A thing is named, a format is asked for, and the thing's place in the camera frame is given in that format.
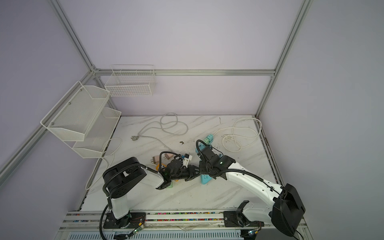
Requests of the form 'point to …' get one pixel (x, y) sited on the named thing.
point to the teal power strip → (205, 178)
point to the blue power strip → (201, 145)
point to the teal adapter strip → (210, 137)
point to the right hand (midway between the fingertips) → (201, 167)
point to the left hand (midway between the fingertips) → (203, 173)
